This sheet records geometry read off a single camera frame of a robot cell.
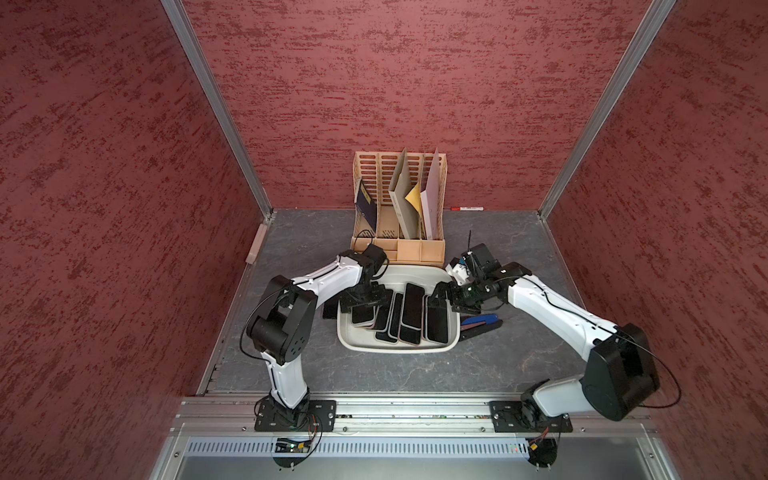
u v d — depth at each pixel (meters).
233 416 0.76
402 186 0.91
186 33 0.74
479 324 0.87
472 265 0.68
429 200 0.89
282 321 0.48
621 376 0.42
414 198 0.89
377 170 1.07
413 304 0.90
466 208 1.23
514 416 0.73
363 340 0.87
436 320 0.88
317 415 0.74
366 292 0.79
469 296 0.71
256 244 1.09
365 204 1.12
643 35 0.74
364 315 0.85
